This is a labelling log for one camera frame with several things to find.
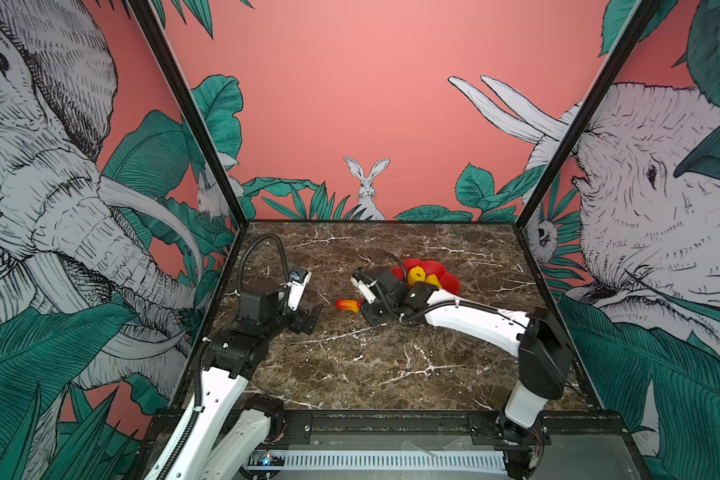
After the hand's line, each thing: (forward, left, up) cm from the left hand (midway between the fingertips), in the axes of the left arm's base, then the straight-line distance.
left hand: (303, 292), depth 73 cm
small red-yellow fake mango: (+8, -10, -22) cm, 25 cm away
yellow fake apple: (+16, -33, -18) cm, 41 cm away
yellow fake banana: (+15, -39, -20) cm, 46 cm away
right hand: (+1, -14, -10) cm, 17 cm away
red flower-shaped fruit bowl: (+16, -44, -21) cm, 52 cm away
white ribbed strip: (-34, -22, -23) cm, 47 cm away
